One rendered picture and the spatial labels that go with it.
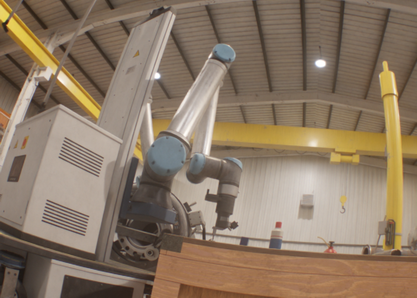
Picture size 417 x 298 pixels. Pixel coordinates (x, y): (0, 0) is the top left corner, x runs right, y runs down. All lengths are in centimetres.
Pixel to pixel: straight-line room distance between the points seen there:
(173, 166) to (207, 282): 61
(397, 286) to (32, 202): 117
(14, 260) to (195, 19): 1077
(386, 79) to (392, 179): 186
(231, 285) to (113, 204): 80
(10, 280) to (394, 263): 119
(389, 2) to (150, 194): 923
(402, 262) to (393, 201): 424
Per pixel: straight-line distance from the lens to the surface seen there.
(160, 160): 133
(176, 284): 87
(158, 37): 185
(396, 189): 523
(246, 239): 166
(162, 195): 148
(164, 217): 147
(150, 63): 174
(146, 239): 244
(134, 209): 150
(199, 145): 158
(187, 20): 1150
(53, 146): 122
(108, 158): 135
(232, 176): 143
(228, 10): 1105
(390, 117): 570
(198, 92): 150
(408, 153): 1475
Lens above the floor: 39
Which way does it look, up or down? 22 degrees up
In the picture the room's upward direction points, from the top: 12 degrees clockwise
